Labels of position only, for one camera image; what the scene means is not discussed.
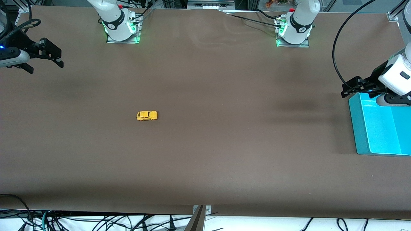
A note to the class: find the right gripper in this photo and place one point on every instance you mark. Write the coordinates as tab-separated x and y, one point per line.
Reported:
23	43

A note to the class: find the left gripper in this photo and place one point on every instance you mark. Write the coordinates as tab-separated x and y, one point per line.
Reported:
373	79

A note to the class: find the yellow beetle toy car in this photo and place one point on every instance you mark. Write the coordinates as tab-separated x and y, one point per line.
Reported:
147	115

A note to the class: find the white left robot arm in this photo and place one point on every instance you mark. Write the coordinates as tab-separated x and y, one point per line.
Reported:
301	19

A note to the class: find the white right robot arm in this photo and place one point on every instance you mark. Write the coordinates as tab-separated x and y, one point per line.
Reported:
112	16

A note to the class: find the teal plastic bin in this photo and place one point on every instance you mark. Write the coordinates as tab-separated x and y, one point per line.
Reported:
382	128

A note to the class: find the small orange object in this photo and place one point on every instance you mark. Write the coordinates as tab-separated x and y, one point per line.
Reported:
268	3

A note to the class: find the brown table cover sheet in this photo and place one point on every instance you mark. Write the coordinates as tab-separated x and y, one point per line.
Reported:
205	144

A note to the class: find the dark diagonal strut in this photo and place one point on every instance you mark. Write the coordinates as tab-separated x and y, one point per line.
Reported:
196	221

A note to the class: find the aluminium frame profile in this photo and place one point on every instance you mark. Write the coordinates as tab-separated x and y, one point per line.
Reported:
25	5
395	12

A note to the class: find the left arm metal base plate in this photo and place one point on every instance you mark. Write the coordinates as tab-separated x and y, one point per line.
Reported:
292	45

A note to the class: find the grey metal frame box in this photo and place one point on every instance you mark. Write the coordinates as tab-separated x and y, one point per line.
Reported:
210	4

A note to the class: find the metal table edge bracket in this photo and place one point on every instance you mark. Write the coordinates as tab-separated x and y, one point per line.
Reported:
208	210

